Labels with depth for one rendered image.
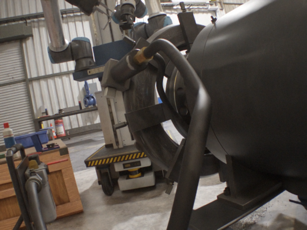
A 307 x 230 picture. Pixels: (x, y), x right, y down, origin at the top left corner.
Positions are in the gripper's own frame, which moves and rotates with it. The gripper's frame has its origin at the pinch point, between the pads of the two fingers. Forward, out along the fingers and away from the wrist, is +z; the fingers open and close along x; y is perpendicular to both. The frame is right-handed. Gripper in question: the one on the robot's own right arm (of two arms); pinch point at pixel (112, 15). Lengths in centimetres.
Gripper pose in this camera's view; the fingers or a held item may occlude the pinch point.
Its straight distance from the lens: 77.0
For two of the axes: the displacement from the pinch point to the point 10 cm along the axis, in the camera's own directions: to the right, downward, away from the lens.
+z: 8.1, 4.8, 3.4
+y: -2.7, -2.0, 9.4
